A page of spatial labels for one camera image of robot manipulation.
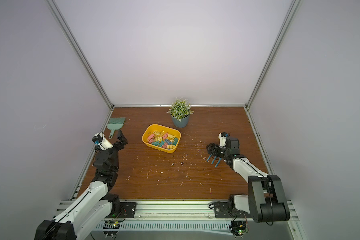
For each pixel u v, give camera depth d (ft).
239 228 2.24
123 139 2.44
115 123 3.61
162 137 3.26
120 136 2.33
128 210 2.39
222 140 2.70
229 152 2.28
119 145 2.34
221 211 2.37
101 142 2.14
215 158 2.99
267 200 1.35
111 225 2.35
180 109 3.12
